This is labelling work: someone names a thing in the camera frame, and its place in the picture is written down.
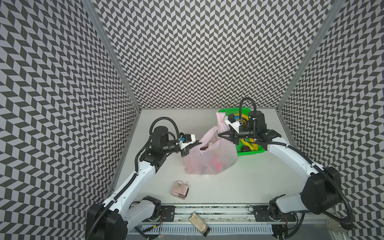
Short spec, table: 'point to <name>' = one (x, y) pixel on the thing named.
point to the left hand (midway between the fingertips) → (200, 141)
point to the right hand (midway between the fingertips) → (219, 137)
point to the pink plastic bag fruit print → (215, 154)
